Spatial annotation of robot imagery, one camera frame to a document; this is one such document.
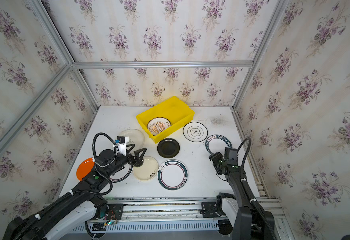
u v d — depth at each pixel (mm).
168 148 978
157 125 1075
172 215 731
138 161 692
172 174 847
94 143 563
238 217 435
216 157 778
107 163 575
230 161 661
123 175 837
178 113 1133
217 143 994
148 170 859
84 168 875
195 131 1045
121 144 662
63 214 474
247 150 623
